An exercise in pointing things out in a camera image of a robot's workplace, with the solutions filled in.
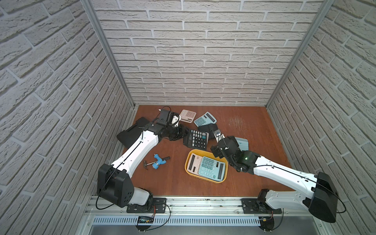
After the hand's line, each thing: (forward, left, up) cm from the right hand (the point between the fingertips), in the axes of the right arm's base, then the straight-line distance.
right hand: (222, 141), depth 80 cm
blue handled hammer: (-6, +40, -13) cm, 42 cm away
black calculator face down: (+18, +4, -12) cm, 22 cm away
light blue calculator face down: (+5, -17, -14) cm, 23 cm away
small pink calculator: (+32, +19, -14) cm, 39 cm away
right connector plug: (-38, -17, -17) cm, 45 cm away
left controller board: (-32, +43, -18) cm, 57 cm away
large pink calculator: (-7, +16, -14) cm, 22 cm away
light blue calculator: (-10, +6, -13) cm, 18 cm away
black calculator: (+1, +15, +2) cm, 15 cm away
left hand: (+6, +20, +4) cm, 22 cm away
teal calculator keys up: (+27, +6, -13) cm, 31 cm away
